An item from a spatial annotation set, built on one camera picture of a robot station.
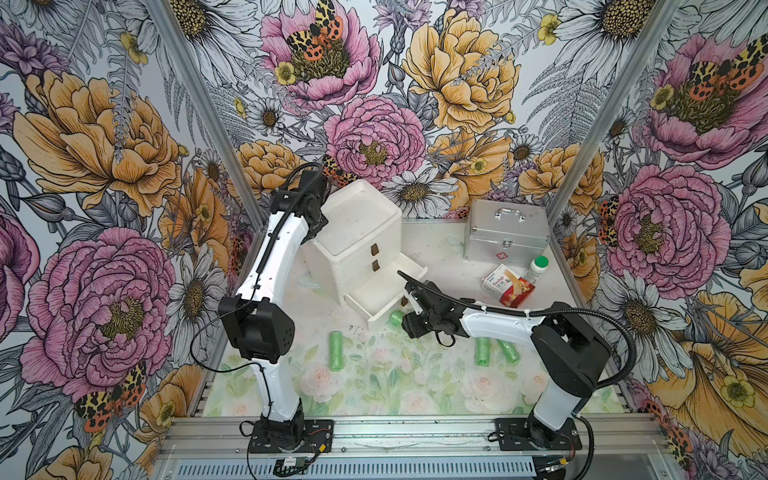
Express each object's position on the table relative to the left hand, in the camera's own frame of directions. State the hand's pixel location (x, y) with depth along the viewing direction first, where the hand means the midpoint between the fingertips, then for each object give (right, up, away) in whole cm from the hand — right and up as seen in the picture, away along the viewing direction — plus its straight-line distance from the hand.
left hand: (309, 237), depth 84 cm
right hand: (+29, -27, +7) cm, 40 cm away
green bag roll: (+24, -24, +7) cm, 35 cm away
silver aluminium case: (+61, +2, +16) cm, 63 cm away
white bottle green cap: (+70, -9, +15) cm, 72 cm away
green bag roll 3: (+49, -31, +3) cm, 58 cm away
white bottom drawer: (+19, -19, +10) cm, 28 cm away
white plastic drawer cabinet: (+15, +1, +1) cm, 15 cm away
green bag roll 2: (+7, -32, +3) cm, 33 cm away
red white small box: (+61, -15, +15) cm, 64 cm away
